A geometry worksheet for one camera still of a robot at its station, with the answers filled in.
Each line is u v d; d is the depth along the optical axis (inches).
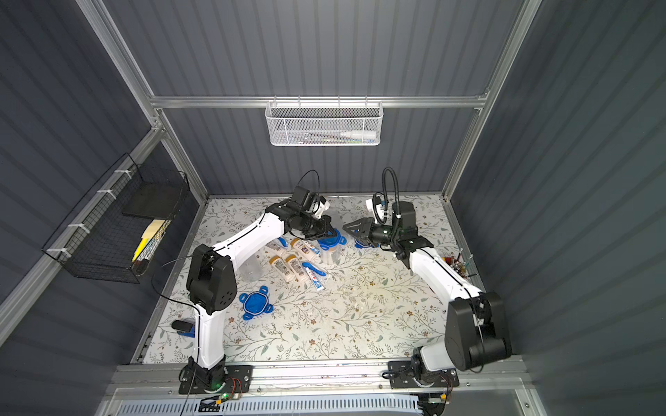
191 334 31.0
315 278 36.8
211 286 20.7
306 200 29.2
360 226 29.0
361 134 34.3
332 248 34.7
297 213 28.7
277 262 37.9
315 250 39.5
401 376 28.8
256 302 35.1
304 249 39.1
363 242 29.2
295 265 37.9
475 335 16.8
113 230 28.7
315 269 37.9
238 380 28.4
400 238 25.9
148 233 29.1
